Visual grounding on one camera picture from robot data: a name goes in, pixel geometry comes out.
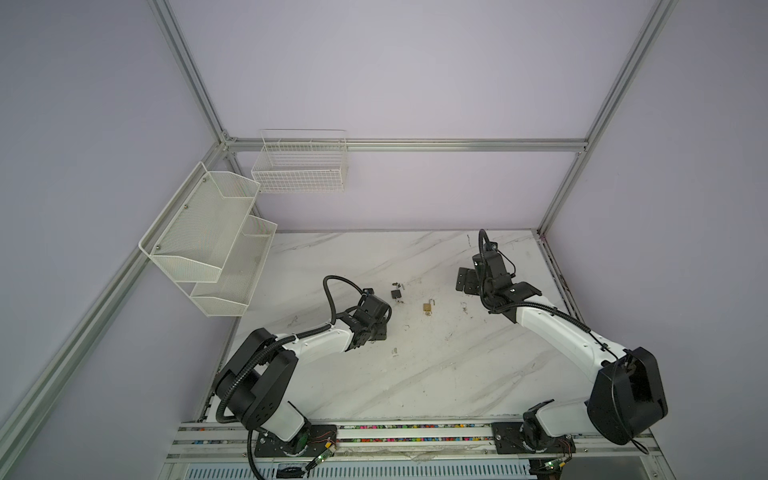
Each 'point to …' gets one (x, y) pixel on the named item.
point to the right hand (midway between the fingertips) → (472, 273)
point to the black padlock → (395, 294)
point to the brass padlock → (427, 306)
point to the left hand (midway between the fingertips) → (375, 327)
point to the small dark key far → (399, 285)
